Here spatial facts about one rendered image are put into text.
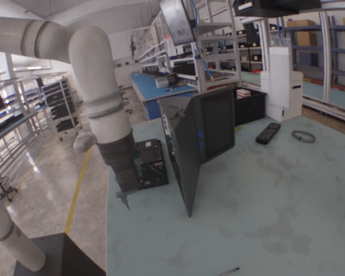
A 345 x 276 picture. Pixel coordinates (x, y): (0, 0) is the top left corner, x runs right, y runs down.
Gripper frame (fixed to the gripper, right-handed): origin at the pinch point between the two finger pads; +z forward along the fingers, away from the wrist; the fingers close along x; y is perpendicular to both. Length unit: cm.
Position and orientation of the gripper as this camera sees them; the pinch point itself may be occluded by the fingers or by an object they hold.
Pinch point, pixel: (128, 203)
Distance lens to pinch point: 44.2
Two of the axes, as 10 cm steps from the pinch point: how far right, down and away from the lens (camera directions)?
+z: 1.7, 8.9, 4.3
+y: 9.3, -2.9, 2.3
